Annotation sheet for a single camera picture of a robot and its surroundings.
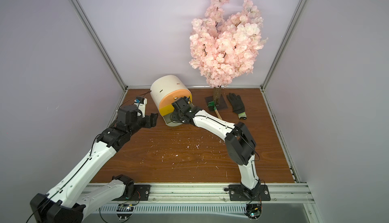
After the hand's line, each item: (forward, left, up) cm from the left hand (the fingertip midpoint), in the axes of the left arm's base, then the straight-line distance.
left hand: (153, 112), depth 76 cm
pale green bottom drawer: (+3, -6, -14) cm, 16 cm away
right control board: (-39, -50, -25) cm, 68 cm away
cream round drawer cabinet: (+16, -4, 0) cm, 17 cm away
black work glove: (+24, -52, -23) cm, 62 cm away
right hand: (+6, -9, -9) cm, 14 cm away
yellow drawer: (+9, -4, -10) cm, 14 cm away
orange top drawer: (+11, -7, -1) cm, 13 cm away
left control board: (-40, +12, -28) cm, 50 cm away
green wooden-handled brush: (+21, -33, -19) cm, 43 cm away
